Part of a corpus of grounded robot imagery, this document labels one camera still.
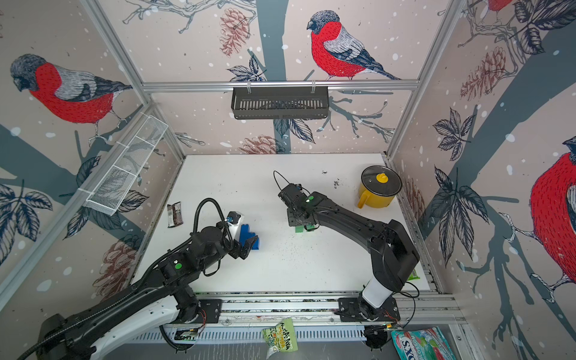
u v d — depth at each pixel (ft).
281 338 2.24
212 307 2.46
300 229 2.97
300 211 1.95
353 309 2.40
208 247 1.85
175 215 3.19
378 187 3.15
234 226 2.15
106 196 2.56
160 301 1.73
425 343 2.16
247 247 2.25
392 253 1.43
